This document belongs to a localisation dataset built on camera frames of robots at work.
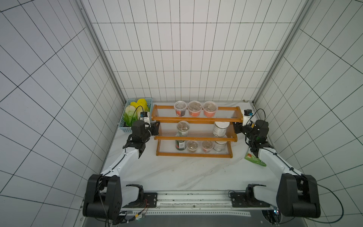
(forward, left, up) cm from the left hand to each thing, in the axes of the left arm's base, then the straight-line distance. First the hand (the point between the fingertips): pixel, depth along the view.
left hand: (157, 124), depth 87 cm
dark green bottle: (-11, -15, -7) cm, 20 cm away
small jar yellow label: (-11, -22, -7) cm, 26 cm away
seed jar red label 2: (-2, -30, +19) cm, 36 cm away
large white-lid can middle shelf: (-8, -37, +9) cm, 38 cm away
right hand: (+3, -45, +6) cm, 45 cm away
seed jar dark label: (-2, -15, +19) cm, 24 cm away
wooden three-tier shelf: (-7, -24, +4) cm, 25 cm away
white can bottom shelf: (-11, -39, -6) cm, 41 cm away
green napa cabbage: (+11, +22, -5) cm, 25 cm away
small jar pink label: (-11, -32, -8) cm, 34 cm away
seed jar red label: (-2, -23, +18) cm, 29 cm away
